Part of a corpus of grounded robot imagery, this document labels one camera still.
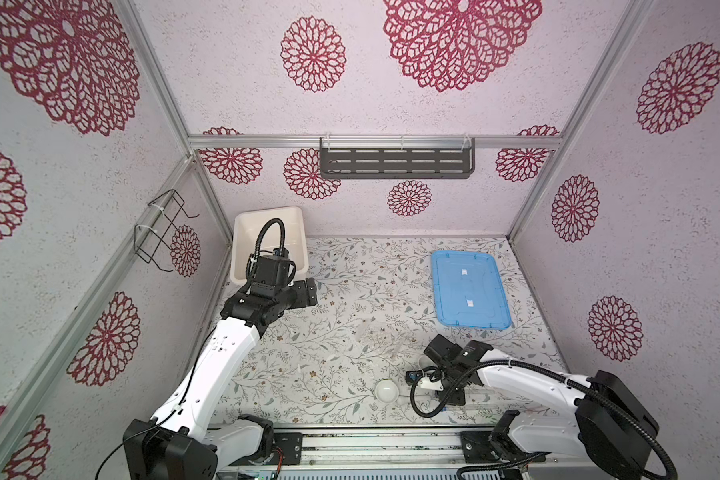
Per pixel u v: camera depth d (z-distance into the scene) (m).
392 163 0.99
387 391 0.82
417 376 0.74
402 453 0.74
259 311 0.51
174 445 0.37
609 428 0.41
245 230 1.12
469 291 1.04
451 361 0.62
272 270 0.57
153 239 0.76
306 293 0.70
